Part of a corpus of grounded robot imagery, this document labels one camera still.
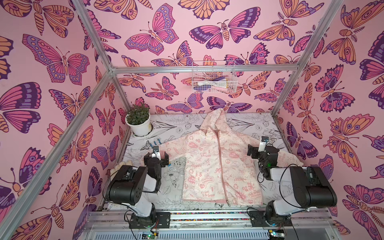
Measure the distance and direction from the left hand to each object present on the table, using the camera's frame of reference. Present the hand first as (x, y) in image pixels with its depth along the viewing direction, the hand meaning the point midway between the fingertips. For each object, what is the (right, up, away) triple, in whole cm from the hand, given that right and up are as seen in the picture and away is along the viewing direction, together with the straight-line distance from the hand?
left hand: (158, 151), depth 93 cm
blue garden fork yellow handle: (-4, +4, +10) cm, 11 cm away
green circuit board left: (+1, -38, -22) cm, 44 cm away
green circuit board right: (+62, -36, -22) cm, 75 cm away
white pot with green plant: (-13, +21, +3) cm, 25 cm away
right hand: (+63, +4, 0) cm, 63 cm away
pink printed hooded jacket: (+37, -10, -3) cm, 38 cm away
